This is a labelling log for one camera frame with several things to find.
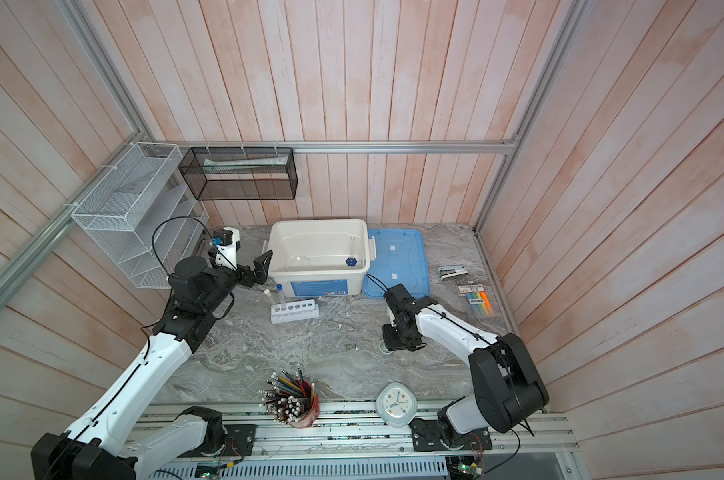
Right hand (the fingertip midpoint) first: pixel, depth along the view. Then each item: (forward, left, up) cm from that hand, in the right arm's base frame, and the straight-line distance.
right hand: (393, 343), depth 88 cm
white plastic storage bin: (+32, +25, 0) cm, 41 cm away
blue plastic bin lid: (+33, -5, -2) cm, 34 cm away
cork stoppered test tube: (+8, +36, +14) cm, 40 cm away
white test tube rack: (+9, +31, +2) cm, 32 cm away
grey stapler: (+28, -22, -1) cm, 36 cm away
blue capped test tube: (+10, +34, +9) cm, 36 cm away
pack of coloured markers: (+17, -30, -1) cm, 34 cm away
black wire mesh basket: (+52, +54, +24) cm, 79 cm away
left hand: (+11, +36, +28) cm, 47 cm away
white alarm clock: (-17, 0, +1) cm, 17 cm away
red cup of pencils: (-21, +24, +16) cm, 36 cm away
